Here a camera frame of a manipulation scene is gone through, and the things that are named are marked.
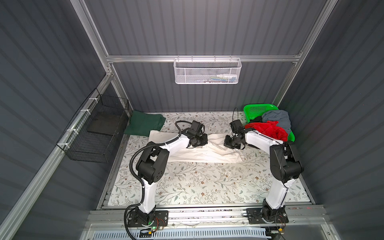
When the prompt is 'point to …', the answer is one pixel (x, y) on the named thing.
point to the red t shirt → (269, 129)
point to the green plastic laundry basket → (252, 110)
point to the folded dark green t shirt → (142, 123)
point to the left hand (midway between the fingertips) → (207, 140)
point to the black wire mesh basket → (93, 134)
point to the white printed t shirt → (215, 151)
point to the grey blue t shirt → (281, 116)
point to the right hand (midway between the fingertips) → (227, 145)
